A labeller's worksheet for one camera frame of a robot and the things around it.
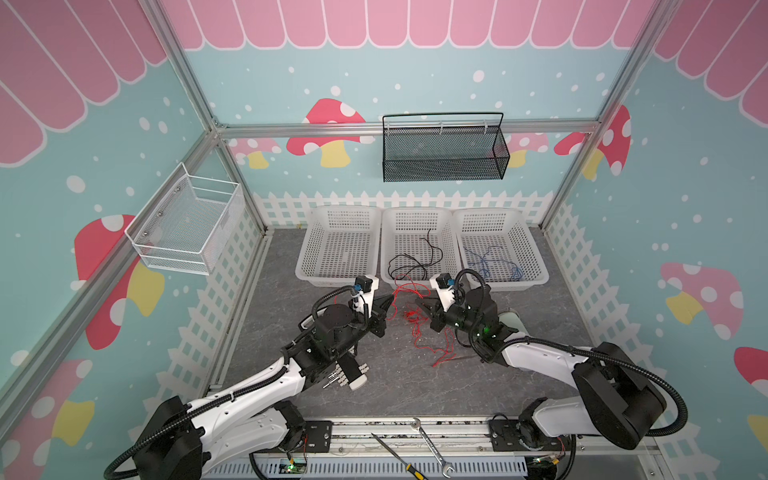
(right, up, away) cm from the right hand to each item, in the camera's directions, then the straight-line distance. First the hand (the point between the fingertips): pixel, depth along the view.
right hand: (416, 299), depth 82 cm
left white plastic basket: (-27, +17, +34) cm, 46 cm away
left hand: (-7, 0, -7) cm, 9 cm away
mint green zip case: (+31, -8, +10) cm, 33 cm away
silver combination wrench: (0, -32, -5) cm, 32 cm away
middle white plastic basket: (+2, +17, +31) cm, 35 cm away
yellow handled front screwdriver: (-1, -39, -13) cm, 41 cm away
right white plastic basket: (+28, +23, +34) cm, 50 cm away
